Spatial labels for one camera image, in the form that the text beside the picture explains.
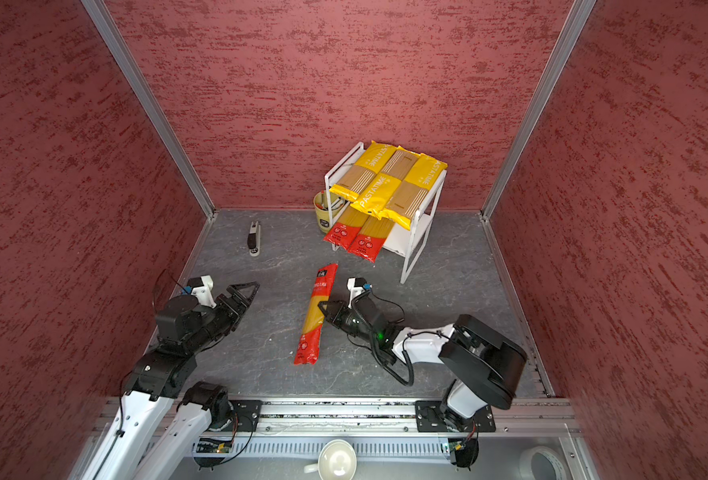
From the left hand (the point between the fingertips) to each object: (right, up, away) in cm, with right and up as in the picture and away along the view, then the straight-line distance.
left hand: (257, 299), depth 73 cm
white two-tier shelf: (+42, +15, +21) cm, 49 cm away
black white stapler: (-13, +15, +33) cm, 39 cm away
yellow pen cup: (+11, +28, +35) cm, 46 cm away
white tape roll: (+65, -38, -5) cm, 75 cm away
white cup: (+21, -37, -5) cm, 43 cm away
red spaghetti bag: (+22, +19, +19) cm, 34 cm away
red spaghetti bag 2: (+29, +15, +16) cm, 36 cm away
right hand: (+13, -5, +6) cm, 15 cm away
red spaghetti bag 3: (+13, -12, +1) cm, 17 cm away
